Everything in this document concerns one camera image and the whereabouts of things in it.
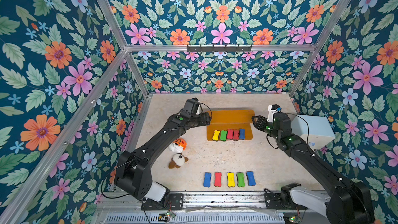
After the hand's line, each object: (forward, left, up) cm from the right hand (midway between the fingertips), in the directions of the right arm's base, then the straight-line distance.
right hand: (254, 116), depth 82 cm
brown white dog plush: (-18, +42, -17) cm, 49 cm away
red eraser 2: (-2, +9, -17) cm, 19 cm away
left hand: (0, +25, -1) cm, 25 cm away
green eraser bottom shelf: (-2, +16, -16) cm, 23 cm away
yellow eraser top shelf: (-27, +13, -18) cm, 35 cm away
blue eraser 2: (-26, +2, -19) cm, 32 cm away
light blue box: (-4, -34, -6) cm, 35 cm away
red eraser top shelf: (-27, +20, -19) cm, 38 cm away
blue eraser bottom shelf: (0, +4, -18) cm, 18 cm away
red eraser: (-1, +12, -17) cm, 21 cm away
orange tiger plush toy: (-11, +43, -14) cm, 46 cm away
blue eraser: (-27, +25, -19) cm, 41 cm away
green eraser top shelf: (-27, +8, -19) cm, 34 cm away
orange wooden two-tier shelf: (+1, +17, -4) cm, 18 cm away
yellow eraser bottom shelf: (-2, +21, -17) cm, 27 cm away
